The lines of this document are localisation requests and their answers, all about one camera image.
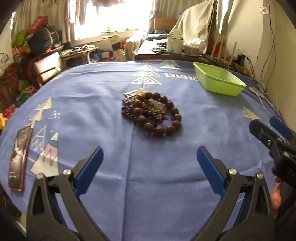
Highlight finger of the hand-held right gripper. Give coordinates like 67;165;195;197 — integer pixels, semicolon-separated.
269;116;296;149
248;119;287;153

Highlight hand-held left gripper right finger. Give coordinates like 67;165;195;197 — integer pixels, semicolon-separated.
196;146;275;241

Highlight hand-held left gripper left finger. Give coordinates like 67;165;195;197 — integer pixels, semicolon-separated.
26;146;104;241

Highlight dark brown bead bracelet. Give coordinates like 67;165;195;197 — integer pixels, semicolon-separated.
132;92;182;137

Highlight green plastic basket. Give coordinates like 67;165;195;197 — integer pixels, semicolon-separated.
193;62;247;97

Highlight purple bead necklace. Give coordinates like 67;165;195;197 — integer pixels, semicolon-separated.
121;97;139;121

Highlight gold bracelet with red charm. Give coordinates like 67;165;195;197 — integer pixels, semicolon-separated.
125;89;167;116

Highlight person's right hand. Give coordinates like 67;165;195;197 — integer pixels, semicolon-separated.
270;176;283;219

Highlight blue printed tablecloth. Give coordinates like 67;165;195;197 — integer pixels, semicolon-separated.
0;60;296;241

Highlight white wooden rack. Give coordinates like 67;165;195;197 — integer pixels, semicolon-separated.
211;35;238;67

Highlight crumpled clear plastic packet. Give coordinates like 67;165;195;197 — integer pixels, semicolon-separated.
184;38;206;56

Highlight white folding chair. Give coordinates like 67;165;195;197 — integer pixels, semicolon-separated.
33;51;63;87

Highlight low cluttered table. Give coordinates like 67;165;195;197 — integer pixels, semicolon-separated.
59;47;100;67

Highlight carved wooden cabinet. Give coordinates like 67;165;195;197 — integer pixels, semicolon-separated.
0;62;30;112

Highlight grey cloth over chair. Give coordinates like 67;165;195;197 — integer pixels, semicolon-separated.
170;0;219;50

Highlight dark wooden desk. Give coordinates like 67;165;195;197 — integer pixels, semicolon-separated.
135;35;232;67

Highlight dark green duffel bag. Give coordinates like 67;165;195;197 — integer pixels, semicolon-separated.
26;24;62;56

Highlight cardboard box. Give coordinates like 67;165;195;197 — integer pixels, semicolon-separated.
154;17;179;32

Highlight red bag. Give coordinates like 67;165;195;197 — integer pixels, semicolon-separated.
29;16;49;35

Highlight hanging clothes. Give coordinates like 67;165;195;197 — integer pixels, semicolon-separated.
65;0;93;26

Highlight beige curtain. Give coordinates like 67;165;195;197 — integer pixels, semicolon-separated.
11;0;75;44

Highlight white cable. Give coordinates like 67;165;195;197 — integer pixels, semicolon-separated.
248;87;285;121

